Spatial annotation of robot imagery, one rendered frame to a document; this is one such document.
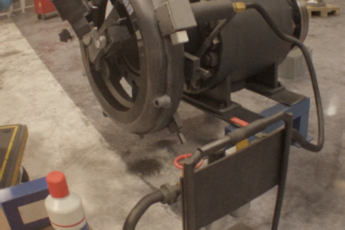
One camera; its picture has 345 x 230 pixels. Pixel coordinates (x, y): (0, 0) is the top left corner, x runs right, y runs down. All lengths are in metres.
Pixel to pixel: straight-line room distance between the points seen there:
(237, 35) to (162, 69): 0.44
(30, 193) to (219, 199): 0.51
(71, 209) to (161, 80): 0.89
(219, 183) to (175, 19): 0.55
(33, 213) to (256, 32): 1.30
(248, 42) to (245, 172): 0.81
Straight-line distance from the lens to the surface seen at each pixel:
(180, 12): 1.32
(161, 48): 1.39
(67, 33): 1.12
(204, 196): 1.02
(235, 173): 1.06
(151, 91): 1.46
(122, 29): 1.52
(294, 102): 1.97
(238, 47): 1.73
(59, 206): 0.62
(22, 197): 0.80
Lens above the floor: 1.01
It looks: 21 degrees down
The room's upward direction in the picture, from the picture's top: 4 degrees counter-clockwise
